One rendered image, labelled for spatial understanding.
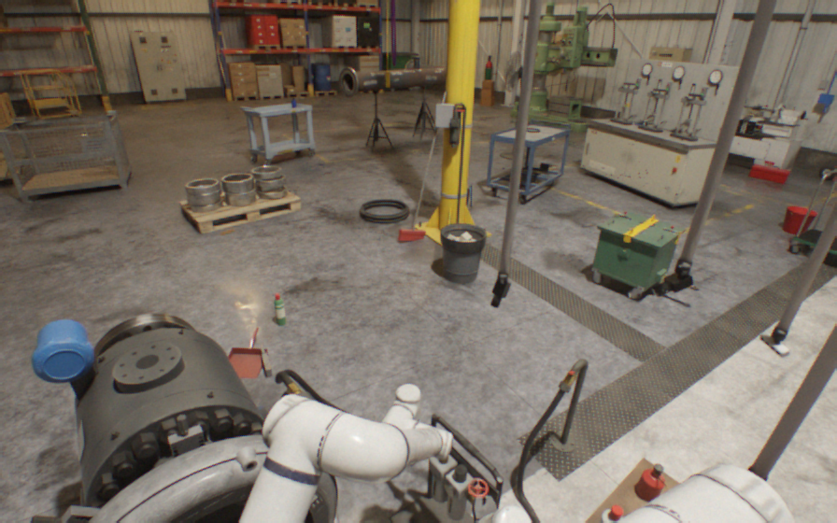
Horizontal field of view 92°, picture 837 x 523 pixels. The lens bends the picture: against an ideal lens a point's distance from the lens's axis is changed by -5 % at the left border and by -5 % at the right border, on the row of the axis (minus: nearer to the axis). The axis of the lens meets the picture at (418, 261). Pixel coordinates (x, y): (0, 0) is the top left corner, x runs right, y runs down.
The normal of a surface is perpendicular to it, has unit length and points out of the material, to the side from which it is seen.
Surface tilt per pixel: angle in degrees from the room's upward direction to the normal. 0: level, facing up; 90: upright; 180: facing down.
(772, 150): 90
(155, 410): 5
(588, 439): 0
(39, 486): 0
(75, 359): 90
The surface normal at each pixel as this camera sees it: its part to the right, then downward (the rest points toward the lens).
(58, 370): 0.62, 0.38
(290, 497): 0.47, -0.19
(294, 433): -0.22, -0.44
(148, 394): -0.04, -0.86
